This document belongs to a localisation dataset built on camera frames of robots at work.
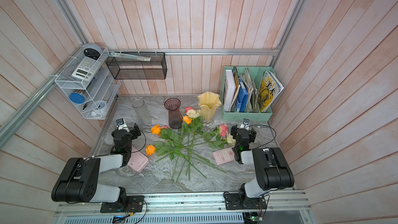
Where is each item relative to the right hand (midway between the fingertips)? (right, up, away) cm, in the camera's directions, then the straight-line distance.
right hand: (244, 125), depth 93 cm
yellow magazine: (+17, +24, +3) cm, 30 cm away
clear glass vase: (-62, +7, -4) cm, 62 cm away
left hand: (-70, 0, -2) cm, 70 cm away
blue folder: (-1, +15, +2) cm, 15 cm away
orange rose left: (-48, -6, +2) cm, 49 cm away
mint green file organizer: (+7, +30, +5) cm, 32 cm away
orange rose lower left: (-56, -14, -5) cm, 58 cm away
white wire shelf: (-82, +19, -11) cm, 85 cm away
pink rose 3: (-50, -2, +3) cm, 50 cm away
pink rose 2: (-35, +10, +13) cm, 39 cm away
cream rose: (-32, +7, +5) cm, 33 cm away
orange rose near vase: (-35, +3, +5) cm, 36 cm away
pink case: (-63, -19, -7) cm, 66 cm away
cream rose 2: (-9, -8, -3) cm, 12 cm away
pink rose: (-18, -8, +5) cm, 20 cm away
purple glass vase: (-42, +6, -1) cm, 43 cm away
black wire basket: (-79, +39, +14) cm, 89 cm away
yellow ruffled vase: (-22, +14, +2) cm, 26 cm away
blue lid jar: (-90, +15, -17) cm, 93 cm away
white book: (-10, +22, -3) cm, 24 cm away
